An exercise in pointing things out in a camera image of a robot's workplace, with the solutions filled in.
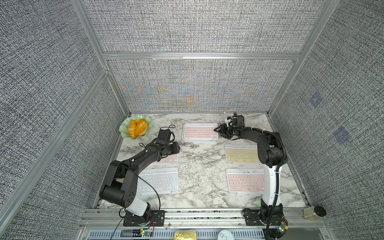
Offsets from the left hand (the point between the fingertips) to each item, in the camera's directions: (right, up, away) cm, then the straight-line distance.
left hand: (180, 146), depth 91 cm
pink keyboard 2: (-4, -5, -10) cm, 12 cm away
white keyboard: (-8, -19, -6) cm, 21 cm away
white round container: (+22, -35, -26) cm, 49 cm away
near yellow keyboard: (+40, -5, +6) cm, 41 cm away
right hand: (+23, +12, +12) cm, 29 cm away
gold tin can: (+4, -36, -25) cm, 44 cm away
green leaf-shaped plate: (-41, +11, +13) cm, 44 cm away
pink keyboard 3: (+38, -19, -6) cm, 43 cm away
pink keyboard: (+15, +9, +14) cm, 22 cm away
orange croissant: (-29, +12, +9) cm, 32 cm away
